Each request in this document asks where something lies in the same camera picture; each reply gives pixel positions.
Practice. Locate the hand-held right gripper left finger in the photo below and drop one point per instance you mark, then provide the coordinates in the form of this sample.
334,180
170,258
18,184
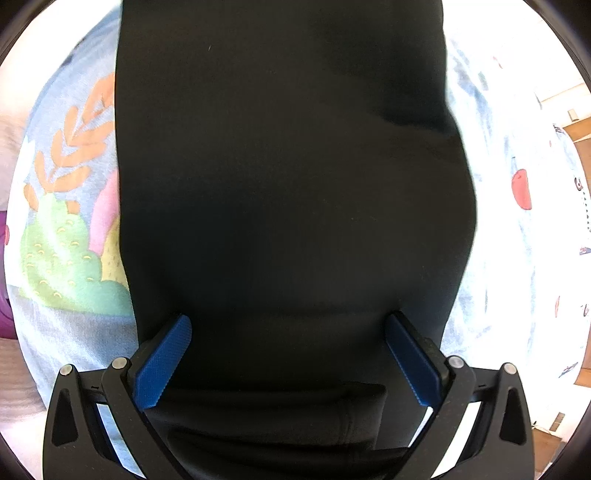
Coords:
164,360

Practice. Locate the wooden headboard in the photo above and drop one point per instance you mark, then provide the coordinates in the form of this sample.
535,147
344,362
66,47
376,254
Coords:
582,138

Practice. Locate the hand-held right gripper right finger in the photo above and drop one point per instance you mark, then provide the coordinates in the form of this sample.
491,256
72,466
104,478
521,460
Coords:
413,360

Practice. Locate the black pants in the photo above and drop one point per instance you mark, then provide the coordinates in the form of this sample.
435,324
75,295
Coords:
286,184

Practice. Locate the blue printed bed sheet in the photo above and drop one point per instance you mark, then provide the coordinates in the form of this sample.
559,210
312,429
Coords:
69,207

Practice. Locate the purple garment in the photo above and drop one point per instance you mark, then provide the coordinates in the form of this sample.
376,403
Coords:
4,277

